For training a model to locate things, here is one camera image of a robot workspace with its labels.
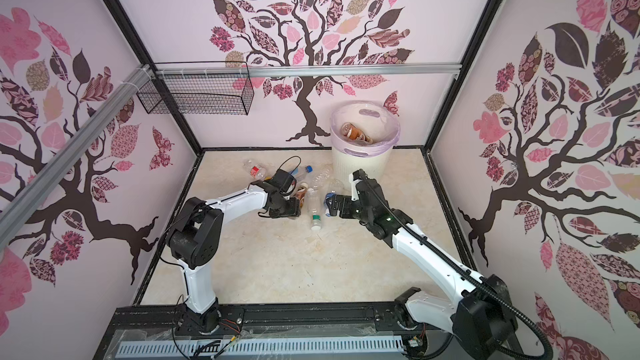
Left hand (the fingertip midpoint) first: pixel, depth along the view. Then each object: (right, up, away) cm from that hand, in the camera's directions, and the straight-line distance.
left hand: (293, 216), depth 95 cm
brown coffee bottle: (+23, +33, +1) cm, 41 cm away
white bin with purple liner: (+33, +39, +3) cm, 51 cm away
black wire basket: (-27, +50, 0) cm, 57 cm away
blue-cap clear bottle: (+2, +16, +13) cm, 21 cm away
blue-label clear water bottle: (+15, +8, +3) cm, 17 cm away
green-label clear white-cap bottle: (+8, +8, +5) cm, 12 cm away
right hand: (+17, +9, -15) cm, 24 cm away
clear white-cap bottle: (+12, +15, +12) cm, 23 cm away
